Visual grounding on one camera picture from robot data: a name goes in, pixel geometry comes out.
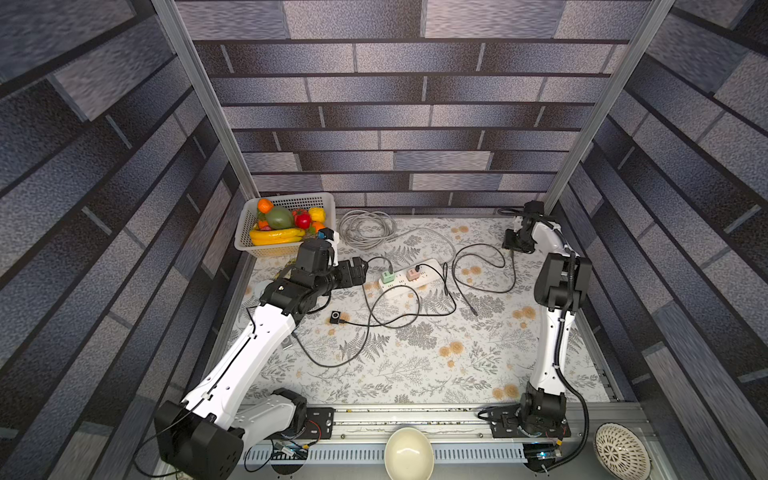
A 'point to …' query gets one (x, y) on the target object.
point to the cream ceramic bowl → (408, 455)
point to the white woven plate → (621, 452)
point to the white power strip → (430, 270)
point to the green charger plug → (387, 277)
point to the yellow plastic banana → (275, 236)
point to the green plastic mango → (280, 218)
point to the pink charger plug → (412, 274)
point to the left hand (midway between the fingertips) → (356, 264)
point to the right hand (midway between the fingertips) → (511, 242)
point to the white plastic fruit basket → (248, 214)
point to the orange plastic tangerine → (264, 205)
